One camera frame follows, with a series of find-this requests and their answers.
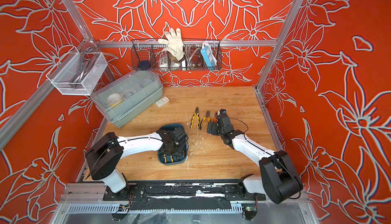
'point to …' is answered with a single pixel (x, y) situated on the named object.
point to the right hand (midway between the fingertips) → (211, 125)
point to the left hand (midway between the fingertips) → (181, 152)
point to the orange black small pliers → (215, 119)
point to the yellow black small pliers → (206, 116)
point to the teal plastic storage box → (180, 158)
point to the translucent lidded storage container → (122, 99)
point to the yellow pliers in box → (165, 158)
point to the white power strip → (163, 63)
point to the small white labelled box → (162, 101)
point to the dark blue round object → (144, 64)
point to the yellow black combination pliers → (196, 114)
